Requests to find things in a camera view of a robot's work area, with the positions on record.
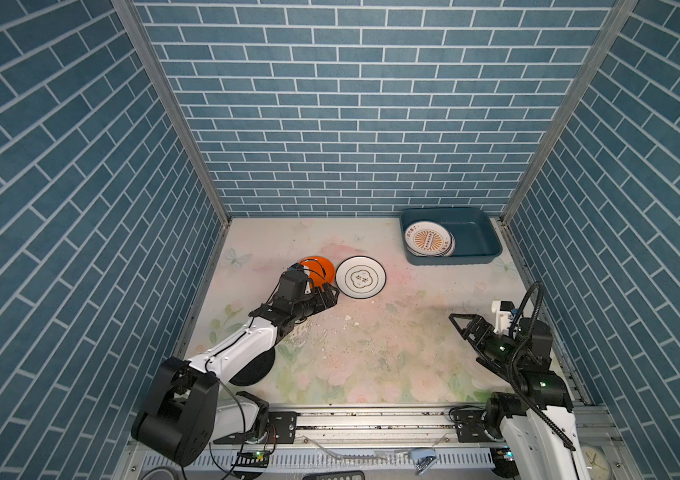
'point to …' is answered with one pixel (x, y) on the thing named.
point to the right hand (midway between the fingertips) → (455, 321)
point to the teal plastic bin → (476, 230)
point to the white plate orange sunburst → (430, 238)
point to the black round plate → (255, 370)
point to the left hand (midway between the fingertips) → (332, 295)
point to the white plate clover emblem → (360, 277)
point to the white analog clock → (598, 462)
